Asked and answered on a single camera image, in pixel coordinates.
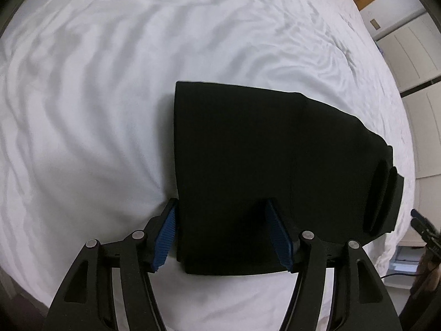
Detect black pants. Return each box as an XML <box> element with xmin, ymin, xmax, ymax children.
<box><xmin>172</xmin><ymin>81</ymin><xmax>404</xmax><ymax>277</ymax></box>

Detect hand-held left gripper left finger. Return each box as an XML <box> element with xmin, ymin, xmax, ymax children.
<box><xmin>44</xmin><ymin>197</ymin><xmax>179</xmax><ymax>331</ymax></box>

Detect black cable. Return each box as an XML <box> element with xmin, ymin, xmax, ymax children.
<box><xmin>379</xmin><ymin>272</ymin><xmax>419</xmax><ymax>281</ymax></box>

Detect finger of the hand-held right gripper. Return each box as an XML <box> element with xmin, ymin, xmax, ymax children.
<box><xmin>410</xmin><ymin>209</ymin><xmax>435</xmax><ymax>239</ymax></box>

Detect white wardrobe doors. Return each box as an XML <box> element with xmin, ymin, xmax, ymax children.
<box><xmin>374</xmin><ymin>9</ymin><xmax>441</xmax><ymax>249</ymax></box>

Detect person's right hand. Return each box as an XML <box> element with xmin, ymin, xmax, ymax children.
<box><xmin>412</xmin><ymin>251</ymin><xmax>437</xmax><ymax>294</ymax></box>

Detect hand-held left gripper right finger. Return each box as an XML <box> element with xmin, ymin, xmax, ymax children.
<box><xmin>265</xmin><ymin>197</ymin><xmax>402</xmax><ymax>331</ymax></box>

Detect white bed cover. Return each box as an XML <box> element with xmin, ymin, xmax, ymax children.
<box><xmin>0</xmin><ymin>0</ymin><xmax>419</xmax><ymax>331</ymax></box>

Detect white blue box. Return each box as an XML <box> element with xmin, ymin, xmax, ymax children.
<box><xmin>388</xmin><ymin>245</ymin><xmax>426</xmax><ymax>287</ymax></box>

